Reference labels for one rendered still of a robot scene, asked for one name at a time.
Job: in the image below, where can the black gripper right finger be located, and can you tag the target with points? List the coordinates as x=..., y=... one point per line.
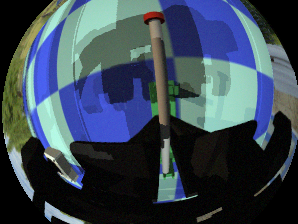
x=196, y=150

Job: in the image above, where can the metal pin with red cap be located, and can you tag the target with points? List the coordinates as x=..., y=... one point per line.
x=154, y=20

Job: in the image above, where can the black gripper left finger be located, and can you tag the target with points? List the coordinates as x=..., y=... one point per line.
x=140, y=157

